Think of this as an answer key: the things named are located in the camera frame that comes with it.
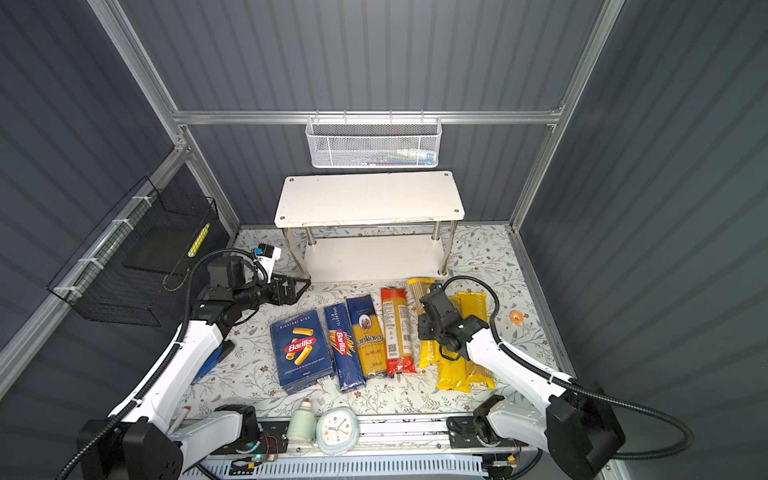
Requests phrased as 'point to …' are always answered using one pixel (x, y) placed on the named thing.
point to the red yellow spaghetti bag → (397, 331)
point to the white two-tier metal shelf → (370, 226)
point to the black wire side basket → (141, 265)
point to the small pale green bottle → (302, 424)
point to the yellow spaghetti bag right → (473, 378)
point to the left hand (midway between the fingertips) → (297, 280)
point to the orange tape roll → (516, 317)
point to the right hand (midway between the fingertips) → (429, 324)
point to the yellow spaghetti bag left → (455, 374)
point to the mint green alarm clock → (337, 430)
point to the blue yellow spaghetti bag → (368, 335)
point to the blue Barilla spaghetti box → (346, 357)
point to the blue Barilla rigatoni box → (301, 352)
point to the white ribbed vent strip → (339, 467)
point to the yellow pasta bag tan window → (429, 351)
